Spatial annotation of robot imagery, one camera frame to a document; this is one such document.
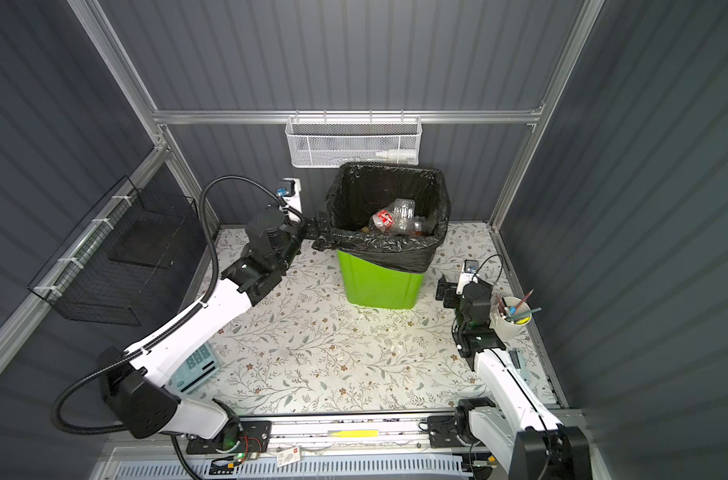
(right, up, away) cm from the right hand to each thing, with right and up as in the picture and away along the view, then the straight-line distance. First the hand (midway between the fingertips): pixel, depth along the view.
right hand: (467, 279), depth 82 cm
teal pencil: (+17, -10, +1) cm, 20 cm away
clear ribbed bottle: (-17, +16, +5) cm, 24 cm away
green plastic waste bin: (-26, -3, +6) cm, 27 cm away
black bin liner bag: (-30, +26, +5) cm, 40 cm away
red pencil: (+18, -6, +4) cm, 19 cm away
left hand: (-42, +20, -11) cm, 48 cm away
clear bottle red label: (-23, +17, +5) cm, 29 cm away
